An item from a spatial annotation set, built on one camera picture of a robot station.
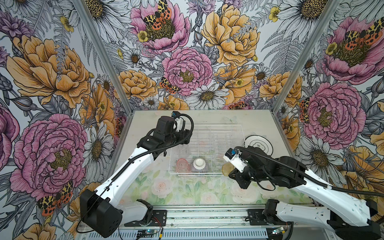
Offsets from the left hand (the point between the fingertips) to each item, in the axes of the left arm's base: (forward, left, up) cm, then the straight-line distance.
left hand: (184, 136), depth 78 cm
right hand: (-22, -22, -1) cm, 31 cm away
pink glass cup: (-8, +2, -17) cm, 19 cm away
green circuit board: (-38, +17, -24) cm, 48 cm away
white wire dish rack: (+2, -11, -23) cm, 25 cm away
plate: (+9, -48, -20) cm, 53 cm away
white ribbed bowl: (-8, -8, -16) cm, 20 cm away
